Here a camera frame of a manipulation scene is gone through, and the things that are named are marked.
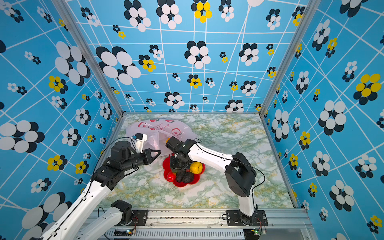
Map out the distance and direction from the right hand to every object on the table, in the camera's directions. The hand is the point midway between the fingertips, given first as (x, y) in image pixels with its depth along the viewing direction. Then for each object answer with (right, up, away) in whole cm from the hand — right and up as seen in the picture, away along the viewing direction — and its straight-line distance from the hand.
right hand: (175, 169), depth 81 cm
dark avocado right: (+7, -4, -1) cm, 8 cm away
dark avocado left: (+2, -4, +1) cm, 5 cm away
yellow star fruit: (+12, 0, +2) cm, 12 cm away
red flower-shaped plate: (-6, 0, +8) cm, 10 cm away
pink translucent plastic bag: (-9, +21, -2) cm, 23 cm away
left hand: (-5, +12, -10) cm, 16 cm away
